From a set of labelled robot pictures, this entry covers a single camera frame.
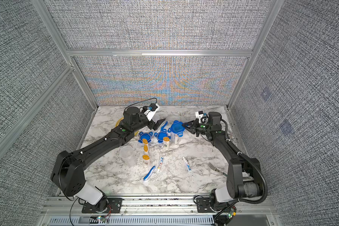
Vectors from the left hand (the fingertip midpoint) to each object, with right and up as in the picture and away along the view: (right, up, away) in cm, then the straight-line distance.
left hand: (162, 111), depth 78 cm
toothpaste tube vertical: (+15, -32, +9) cm, 37 cm away
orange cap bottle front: (-9, -29, +3) cm, 30 cm away
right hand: (+12, -6, +2) cm, 13 cm away
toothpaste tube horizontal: (-1, -30, +10) cm, 31 cm away
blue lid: (-12, -17, +24) cm, 32 cm away
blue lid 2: (-2, -16, +23) cm, 28 cm away
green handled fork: (+33, -34, +6) cm, 48 cm away
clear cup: (+7, -16, +14) cm, 23 cm away
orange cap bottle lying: (-10, -20, +6) cm, 23 cm away
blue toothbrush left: (-7, -36, +6) cm, 37 cm away
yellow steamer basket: (-34, -7, +25) cm, 42 cm away
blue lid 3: (+9, -10, +4) cm, 14 cm away
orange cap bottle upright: (+2, -19, +11) cm, 22 cm away
